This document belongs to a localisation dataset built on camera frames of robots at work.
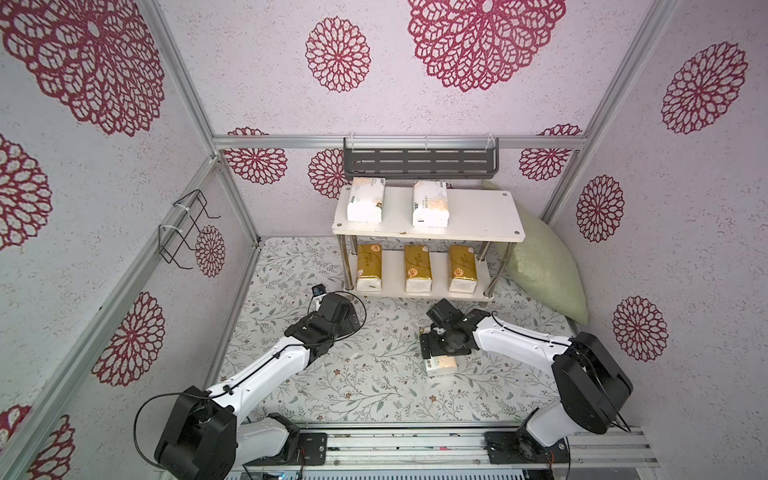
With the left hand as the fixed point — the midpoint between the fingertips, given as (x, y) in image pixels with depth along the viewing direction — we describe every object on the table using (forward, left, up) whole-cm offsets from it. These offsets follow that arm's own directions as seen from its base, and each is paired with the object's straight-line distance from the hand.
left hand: (340, 319), depth 86 cm
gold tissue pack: (+16, -37, +3) cm, 40 cm away
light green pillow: (+8, -55, +15) cm, 57 cm away
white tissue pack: (-12, -28, -4) cm, 31 cm away
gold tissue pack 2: (+16, -23, +3) cm, 28 cm away
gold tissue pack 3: (+17, -8, +2) cm, 19 cm away
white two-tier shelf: (+17, -39, +24) cm, 49 cm away
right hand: (-5, -27, -7) cm, 28 cm away
